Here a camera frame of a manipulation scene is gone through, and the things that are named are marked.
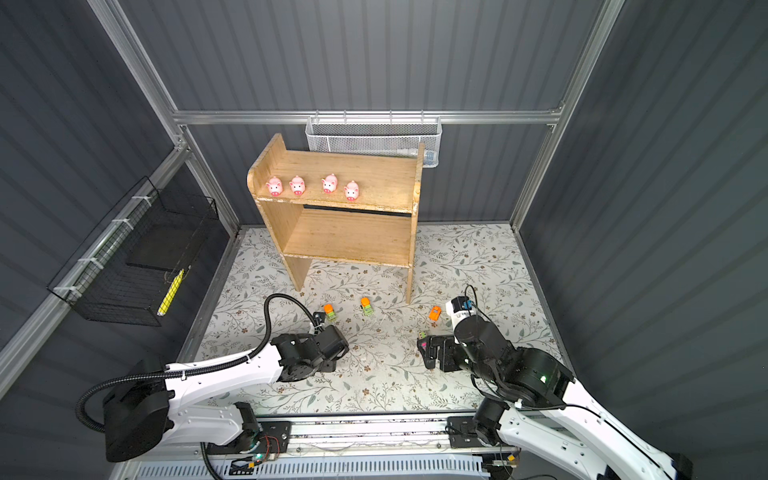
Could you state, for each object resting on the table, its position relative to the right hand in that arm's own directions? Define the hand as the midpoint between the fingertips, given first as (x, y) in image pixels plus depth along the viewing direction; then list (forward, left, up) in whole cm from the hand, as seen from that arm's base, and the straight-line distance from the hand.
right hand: (435, 346), depth 67 cm
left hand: (+4, +29, -16) cm, 33 cm away
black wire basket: (+16, +74, +9) cm, 76 cm away
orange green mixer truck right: (+21, +19, -19) cm, 34 cm away
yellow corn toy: (+10, +61, +8) cm, 63 cm away
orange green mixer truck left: (+20, +31, -19) cm, 41 cm away
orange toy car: (+19, -3, -20) cm, 27 cm away
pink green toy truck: (+11, +1, -19) cm, 22 cm away
